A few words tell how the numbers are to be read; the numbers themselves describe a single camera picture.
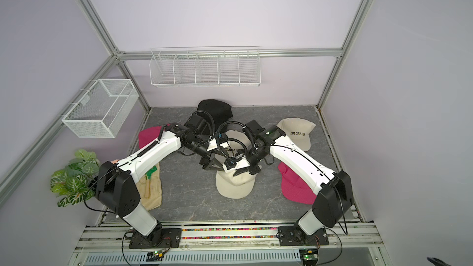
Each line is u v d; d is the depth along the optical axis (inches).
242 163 24.0
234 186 30.2
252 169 25.6
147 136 42.8
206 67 39.3
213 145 27.1
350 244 29.1
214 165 26.8
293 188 34.2
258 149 21.7
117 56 36.9
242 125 24.8
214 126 27.2
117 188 17.3
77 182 24.4
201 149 27.0
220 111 42.4
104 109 33.1
